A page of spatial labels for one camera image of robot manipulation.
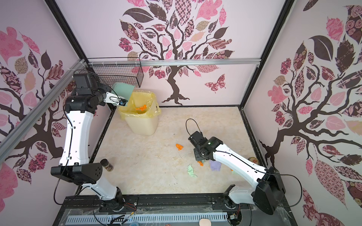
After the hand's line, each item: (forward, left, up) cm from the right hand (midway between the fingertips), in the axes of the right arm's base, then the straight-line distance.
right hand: (201, 152), depth 81 cm
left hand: (+21, +51, +33) cm, 64 cm away
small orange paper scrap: (+9, +14, -11) cm, 20 cm away
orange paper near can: (+33, +40, +5) cm, 52 cm away
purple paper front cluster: (-4, -10, -11) cm, 15 cm away
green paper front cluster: (-7, +6, -11) cm, 15 cm away
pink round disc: (-32, 0, -10) cm, 34 cm away
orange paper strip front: (-2, 0, -11) cm, 11 cm away
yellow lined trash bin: (+18, +35, +14) cm, 42 cm away
